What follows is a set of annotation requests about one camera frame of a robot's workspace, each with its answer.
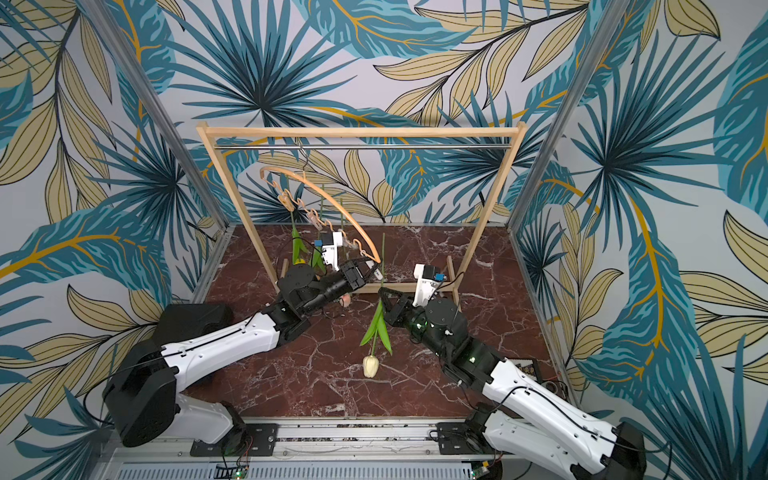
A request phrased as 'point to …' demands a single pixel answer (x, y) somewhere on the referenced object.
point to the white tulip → (378, 324)
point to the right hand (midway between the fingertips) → (378, 291)
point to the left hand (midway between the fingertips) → (383, 265)
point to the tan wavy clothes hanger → (293, 205)
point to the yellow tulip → (297, 246)
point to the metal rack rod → (362, 146)
